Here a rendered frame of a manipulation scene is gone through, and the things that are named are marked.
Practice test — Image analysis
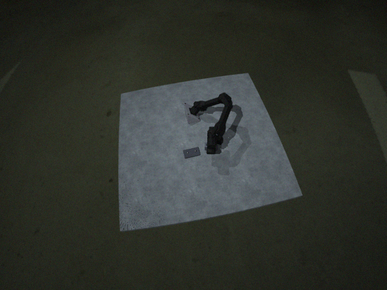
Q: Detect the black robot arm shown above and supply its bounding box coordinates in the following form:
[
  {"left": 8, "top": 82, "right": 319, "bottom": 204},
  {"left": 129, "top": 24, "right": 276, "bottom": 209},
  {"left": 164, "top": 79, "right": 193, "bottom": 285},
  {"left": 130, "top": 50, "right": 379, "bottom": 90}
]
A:
[{"left": 189, "top": 92, "right": 233, "bottom": 149}]

